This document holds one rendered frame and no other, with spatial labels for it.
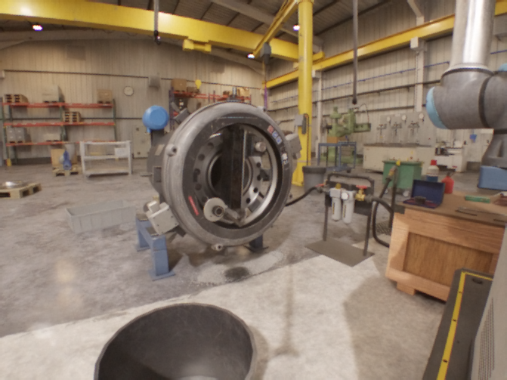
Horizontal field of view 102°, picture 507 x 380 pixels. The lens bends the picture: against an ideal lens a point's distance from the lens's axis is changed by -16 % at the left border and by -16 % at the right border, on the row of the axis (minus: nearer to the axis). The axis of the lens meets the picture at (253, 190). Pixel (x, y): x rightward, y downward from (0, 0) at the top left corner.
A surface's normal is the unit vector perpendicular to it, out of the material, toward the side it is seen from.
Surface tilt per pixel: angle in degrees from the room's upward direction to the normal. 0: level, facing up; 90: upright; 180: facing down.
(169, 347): 87
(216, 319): 87
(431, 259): 90
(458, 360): 0
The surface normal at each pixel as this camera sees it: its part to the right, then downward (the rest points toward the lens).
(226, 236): 0.59, 0.15
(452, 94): -0.90, -0.13
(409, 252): -0.81, 0.11
